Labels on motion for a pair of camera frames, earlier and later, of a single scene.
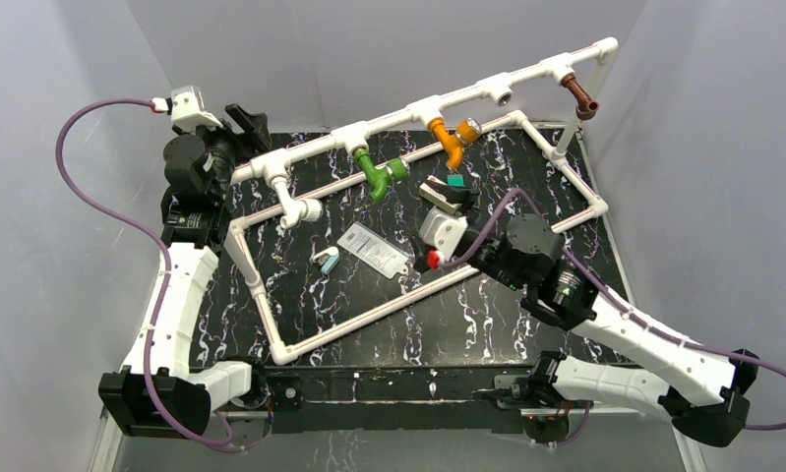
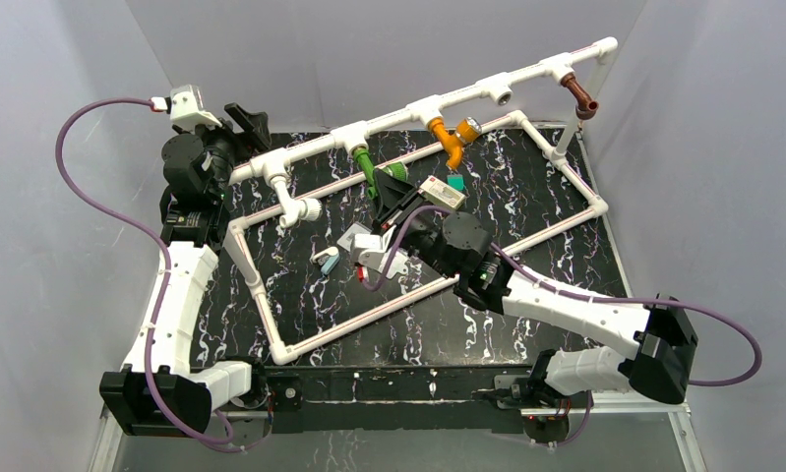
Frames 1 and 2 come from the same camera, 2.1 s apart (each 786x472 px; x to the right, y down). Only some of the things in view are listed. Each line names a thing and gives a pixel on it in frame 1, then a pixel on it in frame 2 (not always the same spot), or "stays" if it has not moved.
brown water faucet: x=586 y=107 stays
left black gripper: x=247 y=146 stays
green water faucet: x=378 y=179 stays
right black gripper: x=459 y=195 to x=391 y=191
